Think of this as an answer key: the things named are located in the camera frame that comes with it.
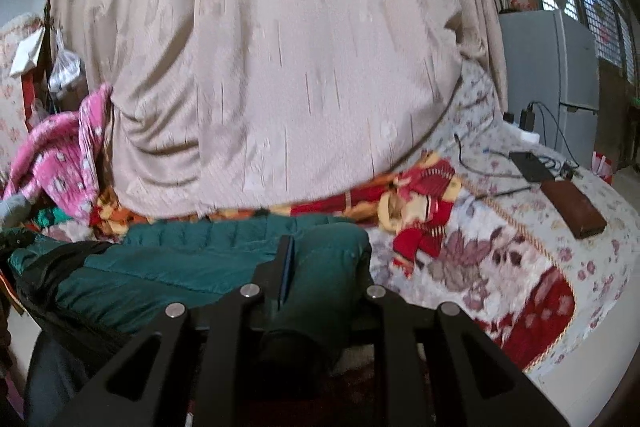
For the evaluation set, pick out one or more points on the white paper sheet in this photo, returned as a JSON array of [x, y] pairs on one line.
[[29, 52]]

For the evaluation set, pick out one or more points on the clear plastic bag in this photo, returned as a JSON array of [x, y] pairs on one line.
[[65, 69]]

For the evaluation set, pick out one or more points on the red patterned blanket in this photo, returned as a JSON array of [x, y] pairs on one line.
[[425, 237]]

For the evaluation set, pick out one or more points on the black phone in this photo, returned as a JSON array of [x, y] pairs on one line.
[[531, 167]]

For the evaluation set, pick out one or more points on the green quilted jacket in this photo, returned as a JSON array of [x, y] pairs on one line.
[[175, 257]]

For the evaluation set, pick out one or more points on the white power strip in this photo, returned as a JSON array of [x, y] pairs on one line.
[[525, 137]]

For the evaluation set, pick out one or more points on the pink printed fleece blanket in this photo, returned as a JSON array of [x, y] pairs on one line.
[[55, 147]]

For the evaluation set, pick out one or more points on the brown leather wallet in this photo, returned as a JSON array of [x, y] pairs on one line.
[[575, 209]]

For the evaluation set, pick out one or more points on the red bag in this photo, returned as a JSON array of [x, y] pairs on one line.
[[602, 167]]

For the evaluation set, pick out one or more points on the white refrigerator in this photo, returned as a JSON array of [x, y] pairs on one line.
[[545, 67]]

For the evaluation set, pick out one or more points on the beige embossed bedspread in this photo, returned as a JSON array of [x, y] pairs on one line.
[[275, 57]]

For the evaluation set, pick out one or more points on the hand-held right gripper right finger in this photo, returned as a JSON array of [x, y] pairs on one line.
[[392, 337]]

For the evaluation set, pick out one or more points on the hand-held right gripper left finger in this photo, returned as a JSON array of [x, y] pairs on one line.
[[286, 277]]

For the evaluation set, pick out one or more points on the floral bed cover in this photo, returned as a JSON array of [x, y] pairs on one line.
[[525, 257]]

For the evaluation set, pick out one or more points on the black charger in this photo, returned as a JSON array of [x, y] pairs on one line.
[[527, 119]]

